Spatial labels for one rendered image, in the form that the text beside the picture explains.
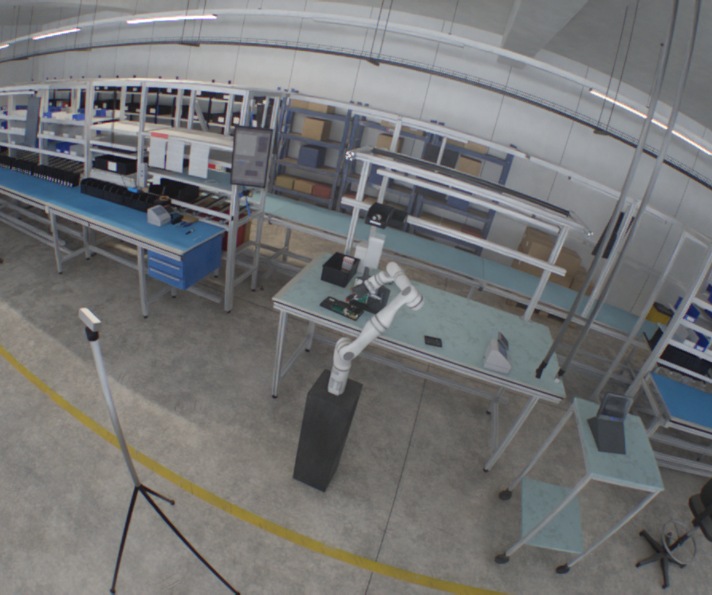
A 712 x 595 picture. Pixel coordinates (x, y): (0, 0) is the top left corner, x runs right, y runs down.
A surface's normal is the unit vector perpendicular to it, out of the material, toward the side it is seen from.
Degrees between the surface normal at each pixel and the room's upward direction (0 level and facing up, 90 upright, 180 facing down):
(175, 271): 90
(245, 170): 101
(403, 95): 90
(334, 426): 90
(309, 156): 90
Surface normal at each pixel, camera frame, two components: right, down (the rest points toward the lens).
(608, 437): 0.13, -0.58
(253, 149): 0.10, 0.67
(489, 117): -0.29, 0.43
